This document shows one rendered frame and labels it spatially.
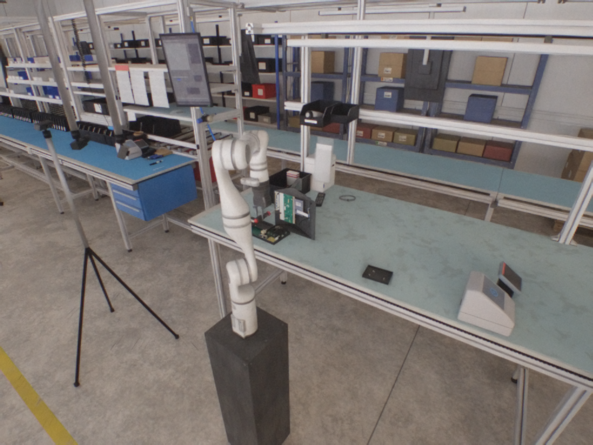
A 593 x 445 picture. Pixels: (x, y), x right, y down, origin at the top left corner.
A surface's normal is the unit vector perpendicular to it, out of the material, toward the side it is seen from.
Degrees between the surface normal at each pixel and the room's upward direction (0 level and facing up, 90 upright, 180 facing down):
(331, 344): 0
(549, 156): 90
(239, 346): 0
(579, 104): 90
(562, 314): 0
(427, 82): 98
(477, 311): 90
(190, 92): 101
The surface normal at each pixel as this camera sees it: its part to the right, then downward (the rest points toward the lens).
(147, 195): 0.84, 0.26
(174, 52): -0.14, 0.64
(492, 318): -0.51, 0.42
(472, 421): 0.00, -0.87
